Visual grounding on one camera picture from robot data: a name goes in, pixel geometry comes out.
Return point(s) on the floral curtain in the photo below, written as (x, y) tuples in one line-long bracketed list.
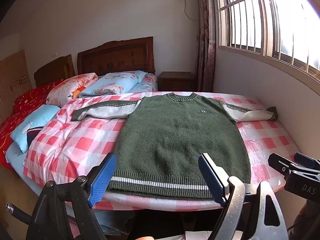
[(205, 42)]

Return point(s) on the dark wooden nightstand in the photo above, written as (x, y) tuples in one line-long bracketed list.
[(176, 81)]

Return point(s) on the black rod with metal tip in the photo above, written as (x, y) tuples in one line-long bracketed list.
[(17, 213)]

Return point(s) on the plain light blue pillow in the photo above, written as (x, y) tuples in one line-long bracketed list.
[(32, 122)]

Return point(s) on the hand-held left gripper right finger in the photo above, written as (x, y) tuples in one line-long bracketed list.
[(211, 177)]

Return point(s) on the floral pink pillow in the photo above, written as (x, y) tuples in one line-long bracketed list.
[(67, 87)]

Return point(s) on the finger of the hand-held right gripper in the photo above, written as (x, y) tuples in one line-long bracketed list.
[(280, 165), (303, 160)]

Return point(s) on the large carved wooden headboard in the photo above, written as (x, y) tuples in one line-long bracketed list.
[(117, 55)]

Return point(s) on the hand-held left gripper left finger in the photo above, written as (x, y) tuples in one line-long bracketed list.
[(103, 177)]

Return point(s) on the light blue floral pillow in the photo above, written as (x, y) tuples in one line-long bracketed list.
[(112, 82)]

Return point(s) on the pink checked quilt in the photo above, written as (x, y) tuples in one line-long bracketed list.
[(62, 140)]

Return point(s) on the red patterned bedsheet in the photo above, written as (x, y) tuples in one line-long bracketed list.
[(25, 97)]

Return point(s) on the window with metal grille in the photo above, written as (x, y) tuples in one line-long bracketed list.
[(250, 17)]

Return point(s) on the person's right forearm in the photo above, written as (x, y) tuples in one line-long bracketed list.
[(308, 220)]

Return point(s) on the green knit sweater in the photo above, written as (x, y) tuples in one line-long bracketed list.
[(175, 135)]

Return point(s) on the small wooden headboard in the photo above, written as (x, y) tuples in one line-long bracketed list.
[(55, 70)]

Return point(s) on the light wooden wardrobe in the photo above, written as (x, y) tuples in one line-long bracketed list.
[(13, 80)]

